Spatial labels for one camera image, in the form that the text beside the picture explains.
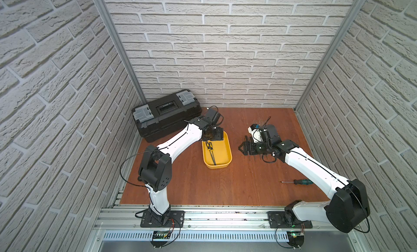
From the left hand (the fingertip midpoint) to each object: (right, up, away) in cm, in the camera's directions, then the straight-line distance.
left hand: (221, 134), depth 87 cm
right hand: (+14, -6, -5) cm, 16 cm away
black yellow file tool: (-7, -9, +10) cm, 15 cm away
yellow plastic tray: (+1, -11, +10) cm, 15 cm away
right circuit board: (+32, -45, -18) cm, 58 cm away
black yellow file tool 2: (-7, -9, +10) cm, 15 cm away
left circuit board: (-29, -45, -15) cm, 56 cm away
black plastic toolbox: (-37, +9, +4) cm, 38 cm away
